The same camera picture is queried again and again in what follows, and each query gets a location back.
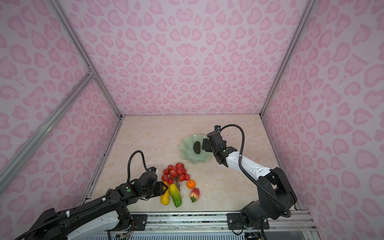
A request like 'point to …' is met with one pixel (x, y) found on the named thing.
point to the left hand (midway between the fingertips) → (167, 186)
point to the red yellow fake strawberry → (195, 194)
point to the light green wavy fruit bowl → (187, 153)
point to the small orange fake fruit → (191, 184)
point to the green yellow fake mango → (175, 195)
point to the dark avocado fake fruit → (196, 147)
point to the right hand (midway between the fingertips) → (211, 140)
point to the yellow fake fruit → (164, 198)
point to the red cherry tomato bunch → (175, 174)
